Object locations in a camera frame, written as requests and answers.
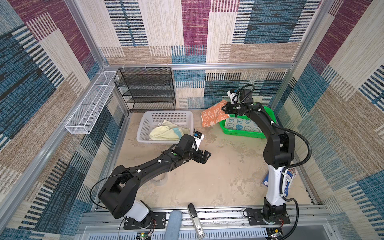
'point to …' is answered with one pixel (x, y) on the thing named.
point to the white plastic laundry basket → (151, 119)
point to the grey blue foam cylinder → (174, 225)
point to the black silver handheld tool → (196, 221)
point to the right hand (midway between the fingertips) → (223, 108)
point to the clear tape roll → (160, 179)
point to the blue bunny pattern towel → (242, 124)
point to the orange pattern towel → (214, 114)
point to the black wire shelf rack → (147, 88)
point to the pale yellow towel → (168, 131)
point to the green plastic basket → (248, 134)
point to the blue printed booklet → (288, 175)
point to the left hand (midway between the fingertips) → (205, 149)
